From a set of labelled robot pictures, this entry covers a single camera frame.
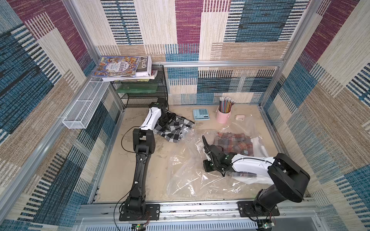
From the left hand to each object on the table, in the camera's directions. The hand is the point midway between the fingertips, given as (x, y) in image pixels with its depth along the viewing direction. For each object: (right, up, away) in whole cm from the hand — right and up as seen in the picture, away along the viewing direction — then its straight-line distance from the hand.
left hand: (173, 123), depth 107 cm
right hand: (+20, -27, -18) cm, 38 cm away
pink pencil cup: (+35, +4, -2) cm, 35 cm away
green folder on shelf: (-23, +23, -13) cm, 35 cm away
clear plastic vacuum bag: (+9, -28, -26) cm, 39 cm away
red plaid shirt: (+41, -13, -12) cm, 45 cm away
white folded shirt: (+55, -17, -16) cm, 59 cm away
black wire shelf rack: (-36, +19, +8) cm, 42 cm away
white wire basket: (-42, +7, -34) cm, 55 cm away
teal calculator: (+21, +7, +5) cm, 23 cm away
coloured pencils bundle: (+37, +13, -5) cm, 39 cm away
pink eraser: (+50, +4, +3) cm, 50 cm away
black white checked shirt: (0, -6, -6) cm, 8 cm away
